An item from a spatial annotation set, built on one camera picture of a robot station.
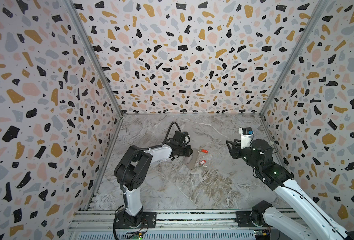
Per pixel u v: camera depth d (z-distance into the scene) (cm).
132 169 50
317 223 41
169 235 70
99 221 75
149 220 73
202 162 95
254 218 67
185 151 86
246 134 62
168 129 74
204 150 100
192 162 95
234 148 64
